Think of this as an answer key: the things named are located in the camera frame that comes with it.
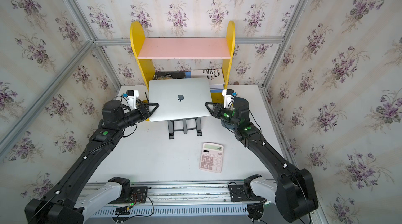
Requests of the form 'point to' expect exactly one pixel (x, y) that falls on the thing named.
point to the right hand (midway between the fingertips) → (207, 105)
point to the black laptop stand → (171, 127)
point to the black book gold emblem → (161, 75)
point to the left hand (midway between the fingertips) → (161, 108)
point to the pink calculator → (211, 157)
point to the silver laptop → (179, 98)
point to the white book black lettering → (215, 76)
